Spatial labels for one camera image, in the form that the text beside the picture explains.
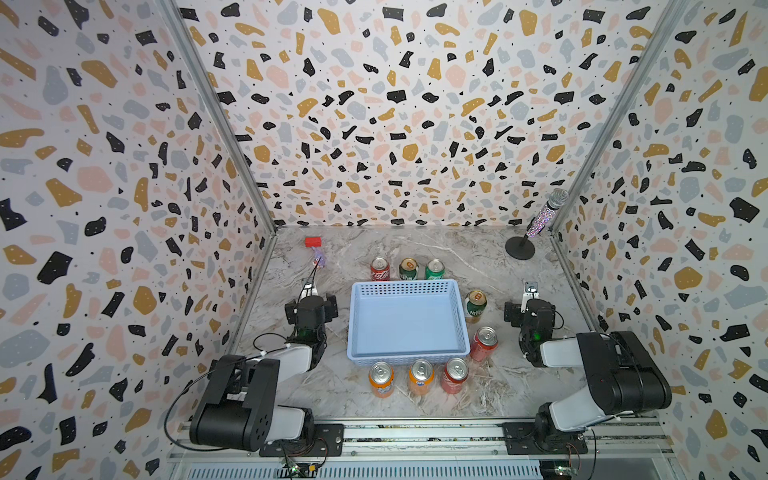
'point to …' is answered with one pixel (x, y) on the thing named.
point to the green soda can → (434, 269)
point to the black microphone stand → (520, 247)
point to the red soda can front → (454, 374)
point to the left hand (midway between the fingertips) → (313, 296)
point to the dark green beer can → (477, 301)
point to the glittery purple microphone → (556, 200)
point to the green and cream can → (408, 269)
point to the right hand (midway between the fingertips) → (531, 301)
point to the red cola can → (380, 269)
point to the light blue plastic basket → (402, 321)
